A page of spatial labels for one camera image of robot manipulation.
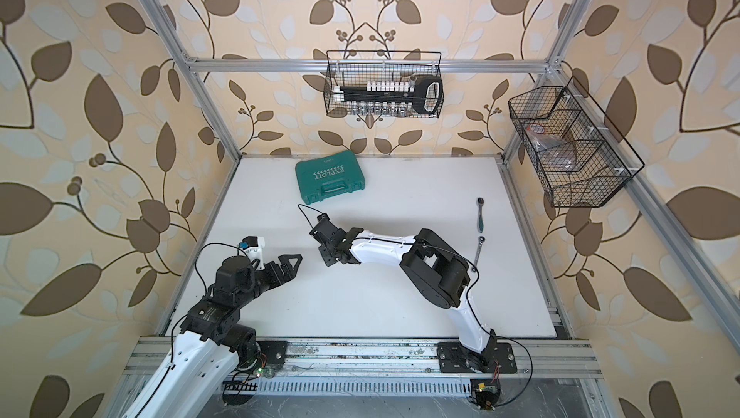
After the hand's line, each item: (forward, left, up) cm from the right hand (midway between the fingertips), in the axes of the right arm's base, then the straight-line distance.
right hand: (333, 248), depth 93 cm
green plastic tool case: (+29, +4, +4) cm, 29 cm away
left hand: (-9, +11, +11) cm, 17 cm away
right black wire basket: (+6, -67, +32) cm, 75 cm away
